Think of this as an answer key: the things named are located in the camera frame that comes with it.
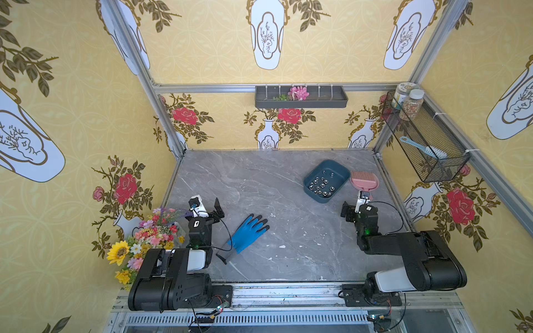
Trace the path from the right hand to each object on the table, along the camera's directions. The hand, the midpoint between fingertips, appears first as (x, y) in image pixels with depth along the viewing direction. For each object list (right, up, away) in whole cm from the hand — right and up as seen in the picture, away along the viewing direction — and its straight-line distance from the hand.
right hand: (360, 203), depth 93 cm
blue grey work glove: (-50, -12, -5) cm, 52 cm away
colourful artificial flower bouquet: (-80, -7, -20) cm, 83 cm away
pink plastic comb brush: (+7, +9, +12) cm, 17 cm away
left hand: (-71, +1, -6) cm, 71 cm away
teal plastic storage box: (-12, +9, +13) cm, 20 cm away
